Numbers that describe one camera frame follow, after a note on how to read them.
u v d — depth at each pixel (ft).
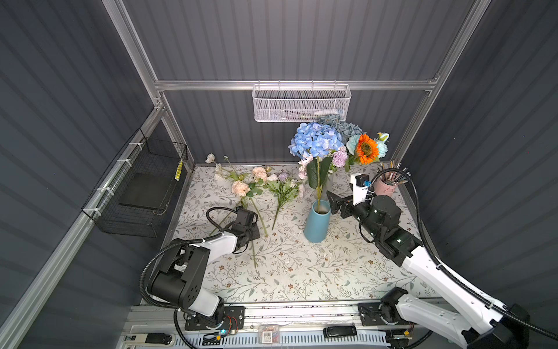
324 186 2.47
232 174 3.66
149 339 2.19
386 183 3.22
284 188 3.35
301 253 2.91
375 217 1.78
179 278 1.46
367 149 2.30
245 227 2.40
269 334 2.24
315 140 2.05
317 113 2.99
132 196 2.36
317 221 2.56
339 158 2.47
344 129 2.73
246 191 3.35
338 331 2.34
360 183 1.94
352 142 2.56
